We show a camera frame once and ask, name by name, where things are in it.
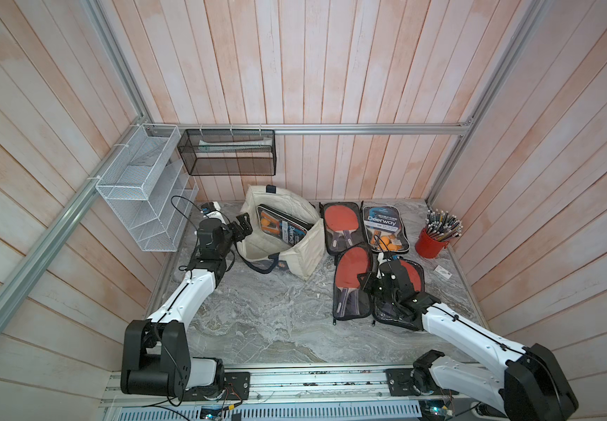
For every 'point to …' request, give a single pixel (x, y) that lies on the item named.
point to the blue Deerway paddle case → (384, 229)
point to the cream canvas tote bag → (303, 258)
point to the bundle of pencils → (441, 225)
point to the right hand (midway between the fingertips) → (358, 275)
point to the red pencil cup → (428, 246)
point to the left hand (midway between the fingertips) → (239, 221)
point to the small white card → (442, 271)
